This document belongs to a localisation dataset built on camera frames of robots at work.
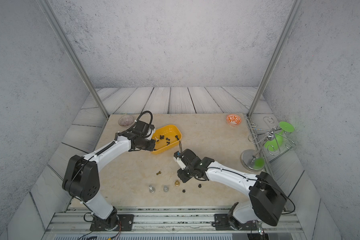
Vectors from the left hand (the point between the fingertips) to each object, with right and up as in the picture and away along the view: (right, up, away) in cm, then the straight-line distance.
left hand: (155, 145), depth 91 cm
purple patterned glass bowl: (-27, +16, +24) cm, 40 cm away
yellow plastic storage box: (+8, +7, +17) cm, 20 cm away
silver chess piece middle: (+7, -23, -8) cm, 25 cm away
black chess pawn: (+1, +4, +17) cm, 17 cm away
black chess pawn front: (+17, -24, -8) cm, 30 cm away
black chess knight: (+5, +3, +14) cm, 15 cm away
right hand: (+16, -14, -10) cm, 23 cm away
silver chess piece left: (0, -22, -10) cm, 24 cm away
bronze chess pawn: (+1, -17, 0) cm, 17 cm away
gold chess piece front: (+13, -20, -7) cm, 25 cm away
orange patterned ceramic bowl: (+55, +17, +24) cm, 62 cm away
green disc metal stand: (+58, +7, -17) cm, 61 cm away
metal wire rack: (+60, +5, -17) cm, 63 cm away
